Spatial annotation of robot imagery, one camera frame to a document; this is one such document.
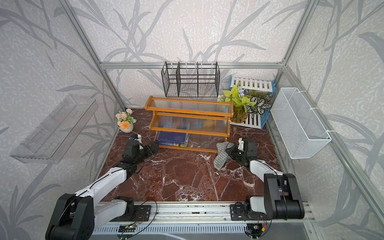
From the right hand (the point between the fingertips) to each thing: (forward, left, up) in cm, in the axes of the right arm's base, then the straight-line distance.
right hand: (225, 148), depth 91 cm
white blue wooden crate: (+32, -25, +19) cm, 45 cm away
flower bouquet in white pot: (+18, +66, +5) cm, 68 cm away
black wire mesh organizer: (+45, +21, +19) cm, 53 cm away
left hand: (0, +43, +4) cm, 43 cm away
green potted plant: (+26, -8, +18) cm, 33 cm away
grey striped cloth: (-6, +3, 0) cm, 7 cm away
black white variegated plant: (+21, -22, +20) cm, 37 cm away
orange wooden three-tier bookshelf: (+25, +36, -2) cm, 44 cm away
